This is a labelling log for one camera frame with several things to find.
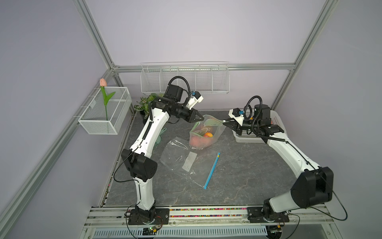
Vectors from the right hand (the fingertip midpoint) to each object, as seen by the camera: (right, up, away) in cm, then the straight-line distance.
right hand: (224, 120), depth 79 cm
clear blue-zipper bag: (-14, -28, +13) cm, 34 cm away
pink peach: (-15, -13, +12) cm, 23 cm away
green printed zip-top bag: (-9, -8, +20) cm, 24 cm away
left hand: (-12, 0, -5) cm, 13 cm away
